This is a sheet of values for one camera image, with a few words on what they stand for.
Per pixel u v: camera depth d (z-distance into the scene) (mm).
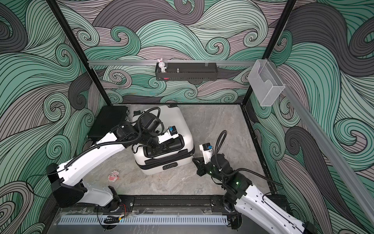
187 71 954
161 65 877
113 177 796
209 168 649
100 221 689
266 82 778
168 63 930
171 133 587
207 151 646
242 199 504
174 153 696
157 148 592
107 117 1033
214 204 726
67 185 398
